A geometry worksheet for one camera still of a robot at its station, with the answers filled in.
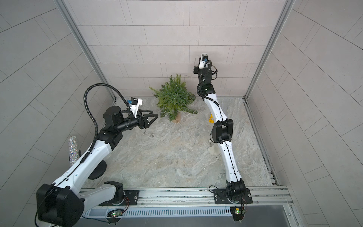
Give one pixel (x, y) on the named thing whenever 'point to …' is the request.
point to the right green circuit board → (238, 213)
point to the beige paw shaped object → (214, 149)
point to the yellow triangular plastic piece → (211, 120)
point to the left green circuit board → (115, 213)
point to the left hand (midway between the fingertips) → (157, 114)
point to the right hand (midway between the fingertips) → (200, 55)
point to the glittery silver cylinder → (73, 154)
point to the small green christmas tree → (172, 97)
